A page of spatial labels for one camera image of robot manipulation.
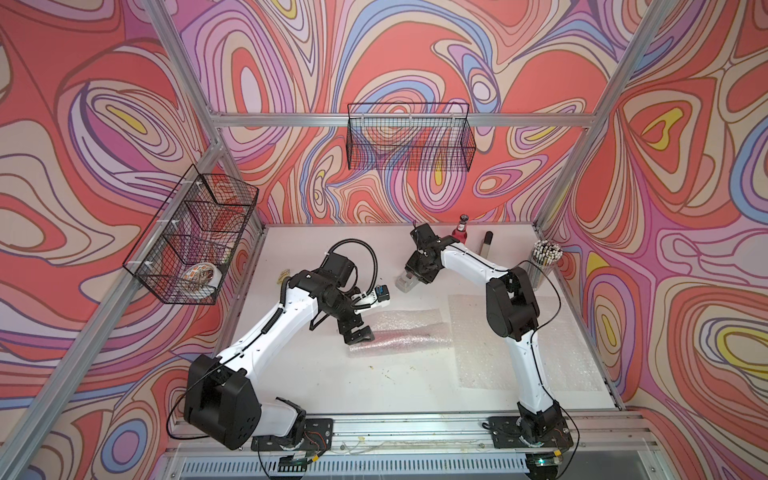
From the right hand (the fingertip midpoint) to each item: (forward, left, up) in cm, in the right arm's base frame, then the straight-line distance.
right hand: (412, 278), depth 101 cm
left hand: (-21, +14, +11) cm, 28 cm away
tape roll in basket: (-14, +54, +26) cm, 61 cm away
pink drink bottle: (-23, +9, +3) cm, 24 cm away
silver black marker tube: (+13, -29, +1) cm, 32 cm away
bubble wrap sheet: (-15, -5, -2) cm, 16 cm away
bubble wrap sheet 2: (-27, -19, -4) cm, 33 cm away
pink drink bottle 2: (+9, -16, +12) cm, 22 cm away
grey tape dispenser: (-1, +2, 0) cm, 2 cm away
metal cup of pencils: (-5, -38, +12) cm, 40 cm away
